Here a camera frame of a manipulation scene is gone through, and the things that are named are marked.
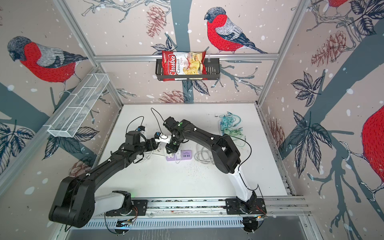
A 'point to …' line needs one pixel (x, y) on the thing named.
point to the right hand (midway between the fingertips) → (168, 152)
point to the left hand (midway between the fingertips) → (155, 141)
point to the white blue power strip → (221, 125)
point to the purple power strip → (185, 155)
